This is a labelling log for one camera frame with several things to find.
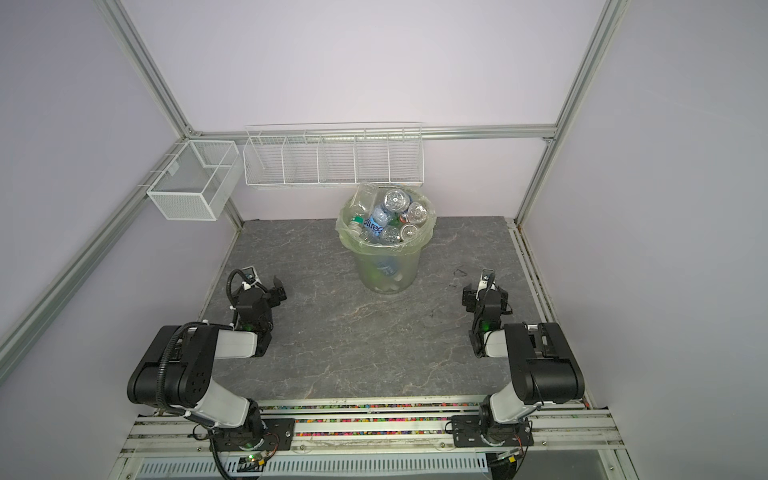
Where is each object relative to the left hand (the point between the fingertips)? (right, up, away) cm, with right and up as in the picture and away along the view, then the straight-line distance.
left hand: (262, 282), depth 92 cm
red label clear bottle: (+48, +21, -9) cm, 53 cm away
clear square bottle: (+32, +24, -7) cm, 41 cm away
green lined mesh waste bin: (+39, +16, -7) cm, 43 cm away
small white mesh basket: (-26, +32, +7) cm, 42 cm away
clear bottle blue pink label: (+36, +19, -6) cm, 41 cm away
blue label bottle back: (+42, +24, -12) cm, 50 cm away
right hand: (+71, -2, +1) cm, 71 cm away
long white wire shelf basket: (+21, +42, +7) cm, 48 cm away
